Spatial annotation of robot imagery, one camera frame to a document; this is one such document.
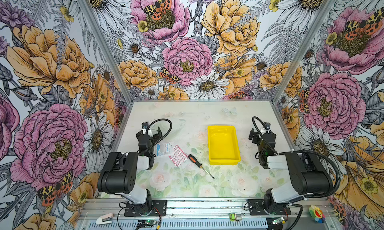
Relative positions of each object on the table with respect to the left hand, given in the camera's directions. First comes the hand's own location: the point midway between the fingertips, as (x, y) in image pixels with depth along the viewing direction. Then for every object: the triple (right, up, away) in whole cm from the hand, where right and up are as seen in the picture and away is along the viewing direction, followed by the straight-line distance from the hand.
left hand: (152, 131), depth 94 cm
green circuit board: (+4, -40, -22) cm, 46 cm away
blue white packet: (+7, -11, +1) cm, 13 cm away
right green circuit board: (+64, -40, -22) cm, 79 cm away
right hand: (+67, -1, 0) cm, 67 cm away
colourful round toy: (+84, -36, -22) cm, 94 cm away
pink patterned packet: (+17, -15, -2) cm, 23 cm away
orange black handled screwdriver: (+28, -18, -6) cm, 34 cm away
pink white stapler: (-15, -37, -24) cm, 47 cm away
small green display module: (+44, -37, -23) cm, 62 cm away
